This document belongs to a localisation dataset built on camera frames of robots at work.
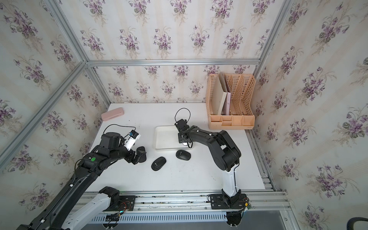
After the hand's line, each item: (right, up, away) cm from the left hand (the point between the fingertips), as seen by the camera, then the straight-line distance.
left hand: (140, 148), depth 75 cm
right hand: (+25, +2, +23) cm, 34 cm away
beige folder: (+49, +34, +26) cm, 65 cm away
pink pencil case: (-34, +19, +36) cm, 53 cm away
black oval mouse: (+23, -7, +13) cm, 27 cm away
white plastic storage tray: (+10, +2, +25) cm, 27 cm away
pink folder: (+53, +23, +21) cm, 61 cm away
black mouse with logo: (+8, -11, +9) cm, 17 cm away
